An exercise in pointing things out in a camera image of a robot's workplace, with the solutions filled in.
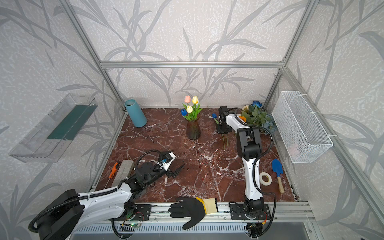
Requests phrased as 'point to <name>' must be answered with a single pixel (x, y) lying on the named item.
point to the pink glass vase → (193, 129)
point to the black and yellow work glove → (194, 209)
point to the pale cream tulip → (189, 109)
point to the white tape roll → (267, 183)
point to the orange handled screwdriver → (115, 167)
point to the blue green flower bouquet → (255, 115)
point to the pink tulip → (187, 99)
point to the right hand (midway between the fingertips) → (222, 127)
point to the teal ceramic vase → (136, 116)
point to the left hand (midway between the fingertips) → (180, 154)
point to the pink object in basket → (294, 150)
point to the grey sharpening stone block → (124, 171)
